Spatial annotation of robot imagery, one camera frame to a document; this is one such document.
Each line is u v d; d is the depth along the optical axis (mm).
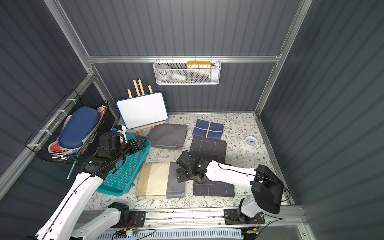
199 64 869
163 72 832
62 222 387
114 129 631
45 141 621
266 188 426
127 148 622
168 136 1023
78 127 689
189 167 606
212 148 972
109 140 521
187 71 903
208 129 1083
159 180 851
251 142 992
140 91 937
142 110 942
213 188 811
